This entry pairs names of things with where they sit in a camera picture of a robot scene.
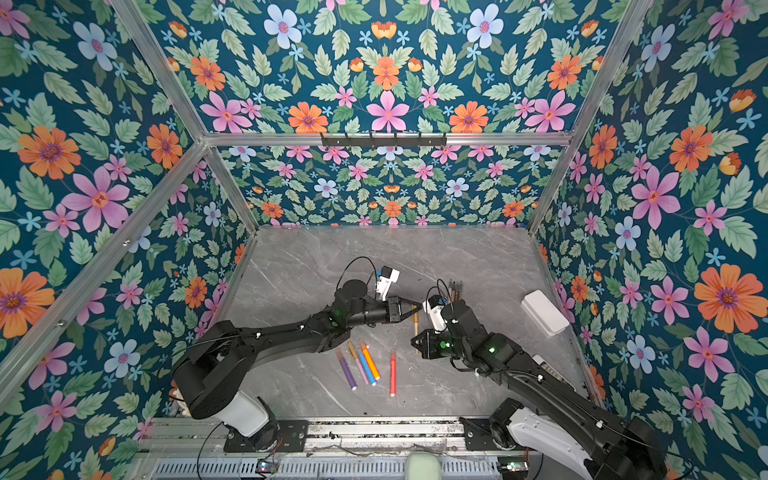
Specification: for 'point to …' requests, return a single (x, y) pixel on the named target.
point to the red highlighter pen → (393, 374)
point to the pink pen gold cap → (354, 354)
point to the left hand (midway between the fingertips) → (425, 305)
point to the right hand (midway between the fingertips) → (412, 341)
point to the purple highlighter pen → (345, 368)
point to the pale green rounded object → (423, 465)
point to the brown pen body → (457, 296)
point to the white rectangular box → (545, 313)
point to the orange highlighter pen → (370, 361)
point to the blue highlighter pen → (367, 367)
